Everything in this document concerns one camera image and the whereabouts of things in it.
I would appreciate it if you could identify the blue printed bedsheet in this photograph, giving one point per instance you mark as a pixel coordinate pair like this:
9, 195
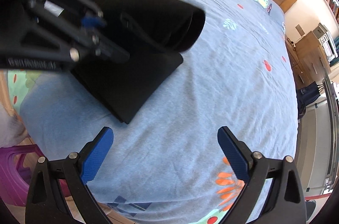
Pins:
212, 81

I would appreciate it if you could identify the black bag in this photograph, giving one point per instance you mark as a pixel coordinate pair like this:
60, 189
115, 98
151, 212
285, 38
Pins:
307, 99

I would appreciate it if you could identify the white printer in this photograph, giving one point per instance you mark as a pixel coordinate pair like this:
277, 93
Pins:
325, 41

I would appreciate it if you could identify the purple plastic stool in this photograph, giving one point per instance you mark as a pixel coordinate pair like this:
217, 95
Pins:
16, 173

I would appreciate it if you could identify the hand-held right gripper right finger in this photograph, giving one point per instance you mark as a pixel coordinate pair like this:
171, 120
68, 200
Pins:
234, 155

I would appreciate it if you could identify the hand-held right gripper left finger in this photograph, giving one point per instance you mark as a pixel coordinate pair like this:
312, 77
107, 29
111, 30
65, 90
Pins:
96, 155

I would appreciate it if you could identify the black pants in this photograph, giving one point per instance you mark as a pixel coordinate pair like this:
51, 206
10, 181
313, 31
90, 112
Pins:
148, 28

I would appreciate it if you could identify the white cloth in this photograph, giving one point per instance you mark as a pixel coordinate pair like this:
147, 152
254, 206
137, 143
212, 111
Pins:
10, 126

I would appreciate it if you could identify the wooden dresser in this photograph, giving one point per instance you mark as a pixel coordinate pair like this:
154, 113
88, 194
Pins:
309, 60

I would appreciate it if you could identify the wall switch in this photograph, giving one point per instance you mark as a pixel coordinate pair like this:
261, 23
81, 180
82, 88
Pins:
300, 29

